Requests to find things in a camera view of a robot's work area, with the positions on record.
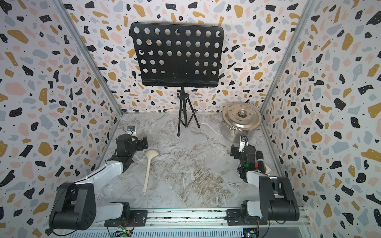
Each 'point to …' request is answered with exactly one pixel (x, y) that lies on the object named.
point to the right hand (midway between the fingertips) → (242, 144)
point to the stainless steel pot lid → (242, 115)
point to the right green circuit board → (250, 233)
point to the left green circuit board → (121, 233)
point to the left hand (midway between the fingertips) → (138, 136)
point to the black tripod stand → (186, 111)
